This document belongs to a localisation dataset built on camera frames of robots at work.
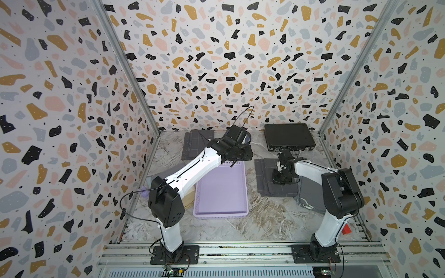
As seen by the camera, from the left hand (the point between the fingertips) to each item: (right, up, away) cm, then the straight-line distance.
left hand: (253, 154), depth 80 cm
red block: (+42, -34, -2) cm, 54 cm away
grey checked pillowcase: (+9, -9, +21) cm, 24 cm away
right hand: (+13, -16, +16) cm, 27 cm away
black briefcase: (+35, +11, +42) cm, 56 cm away
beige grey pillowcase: (-32, -24, +7) cm, 40 cm away
